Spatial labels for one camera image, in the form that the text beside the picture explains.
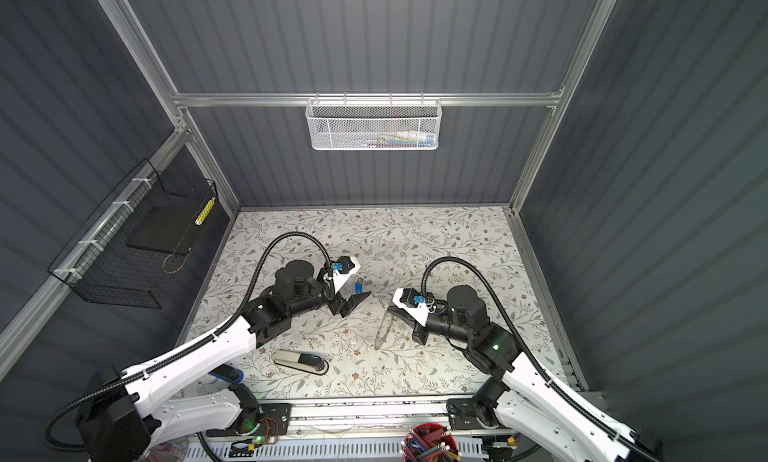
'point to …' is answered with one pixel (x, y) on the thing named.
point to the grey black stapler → (301, 361)
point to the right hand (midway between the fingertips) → (396, 309)
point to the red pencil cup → (429, 442)
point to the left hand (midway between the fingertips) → (360, 278)
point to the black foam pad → (167, 228)
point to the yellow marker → (205, 211)
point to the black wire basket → (144, 216)
